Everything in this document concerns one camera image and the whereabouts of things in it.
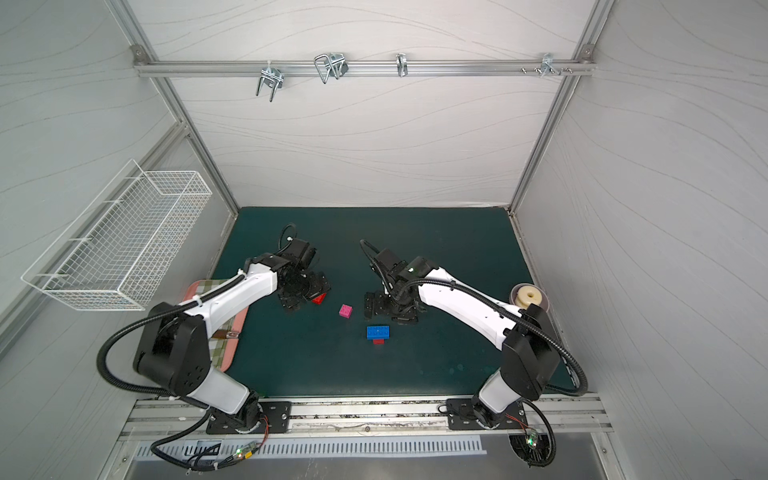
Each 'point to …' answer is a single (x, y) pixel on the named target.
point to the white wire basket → (120, 249)
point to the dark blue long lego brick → (378, 332)
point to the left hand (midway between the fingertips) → (320, 296)
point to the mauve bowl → (514, 292)
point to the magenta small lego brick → (346, 311)
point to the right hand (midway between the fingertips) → (379, 317)
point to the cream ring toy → (528, 295)
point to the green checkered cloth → (208, 286)
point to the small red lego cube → (379, 341)
